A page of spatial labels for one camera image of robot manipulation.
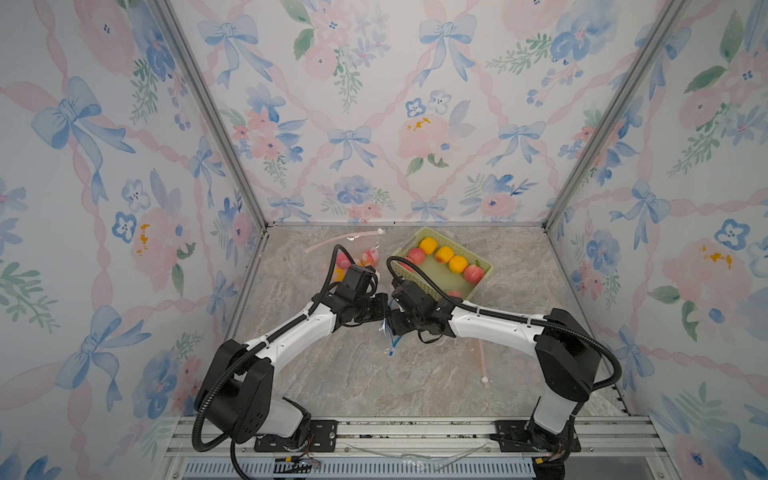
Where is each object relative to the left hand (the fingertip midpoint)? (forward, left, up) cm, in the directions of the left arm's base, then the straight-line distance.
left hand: (394, 308), depth 84 cm
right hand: (-1, 0, -4) cm, 4 cm away
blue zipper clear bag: (-5, +3, -2) cm, 6 cm away
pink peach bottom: (+9, -19, -6) cm, 21 cm away
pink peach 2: (+25, -8, -7) cm, 28 cm away
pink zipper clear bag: (+21, +11, +1) cm, 24 cm away
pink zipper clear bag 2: (-14, -25, -11) cm, 31 cm away
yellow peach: (+21, -22, -7) cm, 32 cm away
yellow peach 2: (+19, +11, -4) cm, 23 cm away
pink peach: (+17, -26, -6) cm, 32 cm away
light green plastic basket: (+28, -16, -6) cm, 32 cm away
